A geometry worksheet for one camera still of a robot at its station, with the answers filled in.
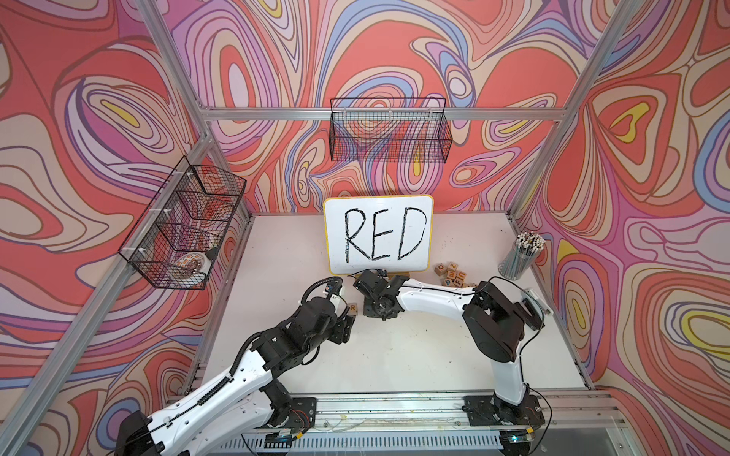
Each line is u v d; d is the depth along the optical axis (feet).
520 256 2.98
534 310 2.96
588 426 2.43
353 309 2.95
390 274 3.05
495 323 1.63
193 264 2.33
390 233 2.97
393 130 3.11
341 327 2.17
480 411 2.41
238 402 1.59
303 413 2.37
